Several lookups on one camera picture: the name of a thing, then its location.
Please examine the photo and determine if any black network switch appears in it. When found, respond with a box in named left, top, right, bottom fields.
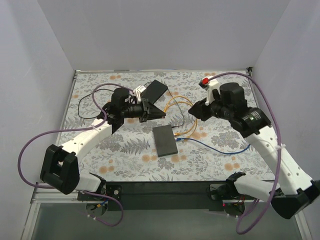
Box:
left=152, top=124, right=178, bottom=157
left=141, top=80, right=168, bottom=104

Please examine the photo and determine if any yellow ethernet cable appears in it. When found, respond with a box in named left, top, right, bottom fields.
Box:
left=162, top=94, right=199, bottom=141
left=162, top=95, right=193, bottom=113

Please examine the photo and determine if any blue ethernet cable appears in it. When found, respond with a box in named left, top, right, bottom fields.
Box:
left=175, top=136, right=252, bottom=155

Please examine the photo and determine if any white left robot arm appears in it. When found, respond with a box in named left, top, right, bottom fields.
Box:
left=40, top=87, right=166, bottom=195

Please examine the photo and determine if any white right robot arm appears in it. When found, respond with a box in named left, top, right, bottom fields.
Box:
left=188, top=78, right=320, bottom=219

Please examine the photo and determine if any floral patterned table mat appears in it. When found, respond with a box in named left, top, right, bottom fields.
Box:
left=58, top=71, right=274, bottom=181

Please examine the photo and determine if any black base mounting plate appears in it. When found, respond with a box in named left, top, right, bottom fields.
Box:
left=77, top=180, right=257, bottom=213

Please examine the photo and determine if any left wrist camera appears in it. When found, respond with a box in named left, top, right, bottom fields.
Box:
left=125, top=85, right=147, bottom=104

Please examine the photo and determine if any thin black adapter cable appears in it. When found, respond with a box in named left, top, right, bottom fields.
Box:
left=76, top=91, right=186, bottom=128

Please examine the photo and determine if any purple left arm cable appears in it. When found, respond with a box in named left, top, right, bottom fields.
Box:
left=17, top=83, right=136, bottom=227

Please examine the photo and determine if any aluminium frame rail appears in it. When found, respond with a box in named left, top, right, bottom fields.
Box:
left=32, top=180, right=239, bottom=205

